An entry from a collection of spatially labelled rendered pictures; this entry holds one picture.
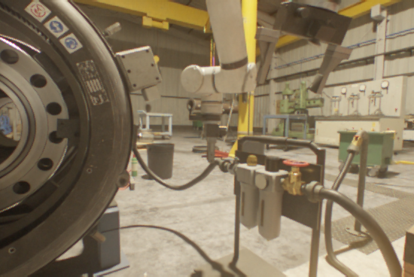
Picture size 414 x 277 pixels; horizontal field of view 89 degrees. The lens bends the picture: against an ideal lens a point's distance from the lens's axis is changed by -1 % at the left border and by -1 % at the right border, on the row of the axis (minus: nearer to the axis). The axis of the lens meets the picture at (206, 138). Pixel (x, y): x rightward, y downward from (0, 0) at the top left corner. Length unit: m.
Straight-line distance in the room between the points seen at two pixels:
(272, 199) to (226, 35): 0.51
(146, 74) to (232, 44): 0.25
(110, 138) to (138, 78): 0.18
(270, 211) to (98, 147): 0.55
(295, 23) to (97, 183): 0.55
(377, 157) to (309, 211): 2.52
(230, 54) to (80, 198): 0.53
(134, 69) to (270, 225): 0.64
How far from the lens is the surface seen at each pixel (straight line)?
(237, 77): 0.67
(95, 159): 0.59
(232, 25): 0.63
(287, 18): 0.47
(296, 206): 0.79
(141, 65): 0.65
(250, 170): 0.78
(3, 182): 0.73
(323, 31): 0.46
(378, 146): 3.22
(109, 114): 0.58
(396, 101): 6.47
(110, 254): 1.08
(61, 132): 0.70
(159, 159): 2.31
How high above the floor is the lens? 0.62
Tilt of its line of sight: 4 degrees down
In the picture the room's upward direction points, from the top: 1 degrees clockwise
